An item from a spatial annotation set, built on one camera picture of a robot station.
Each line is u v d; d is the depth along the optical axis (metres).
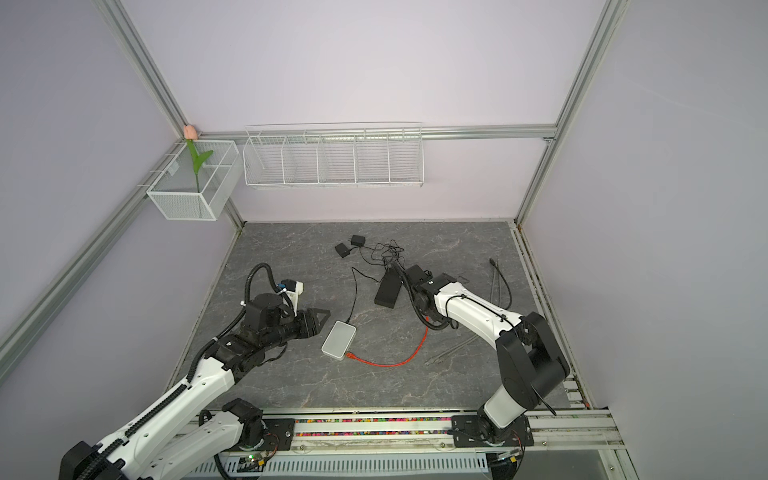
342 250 1.11
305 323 0.69
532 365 0.44
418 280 0.70
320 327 0.73
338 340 0.89
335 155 0.99
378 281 1.03
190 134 0.89
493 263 1.08
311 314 0.72
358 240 1.15
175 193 0.81
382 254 1.10
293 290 0.72
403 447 0.74
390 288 1.02
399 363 0.85
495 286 1.02
